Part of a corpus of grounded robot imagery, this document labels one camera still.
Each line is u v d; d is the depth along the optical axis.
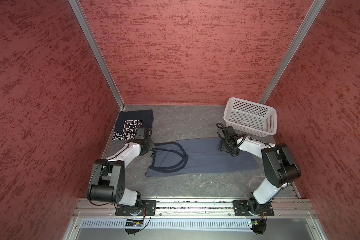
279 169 0.48
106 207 0.76
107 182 0.44
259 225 0.71
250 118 1.14
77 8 0.71
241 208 0.74
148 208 0.74
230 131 0.78
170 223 0.77
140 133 0.73
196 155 0.92
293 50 0.87
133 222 0.72
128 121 1.06
